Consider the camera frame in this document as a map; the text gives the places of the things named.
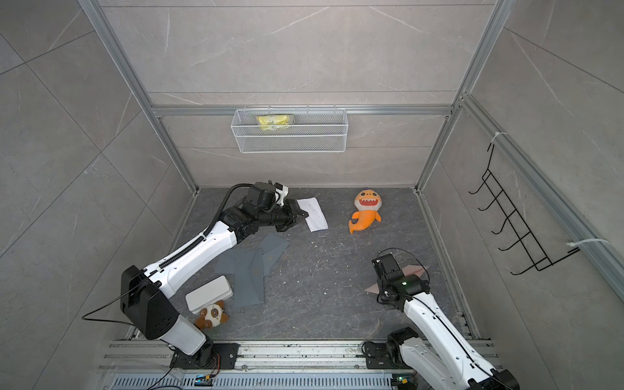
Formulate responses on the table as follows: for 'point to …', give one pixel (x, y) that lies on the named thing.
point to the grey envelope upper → (272, 248)
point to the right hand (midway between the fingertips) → (382, 285)
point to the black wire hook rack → (528, 243)
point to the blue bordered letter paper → (317, 219)
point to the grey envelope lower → (249, 277)
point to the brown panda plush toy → (212, 316)
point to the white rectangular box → (208, 294)
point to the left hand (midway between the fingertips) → (312, 210)
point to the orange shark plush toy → (367, 202)
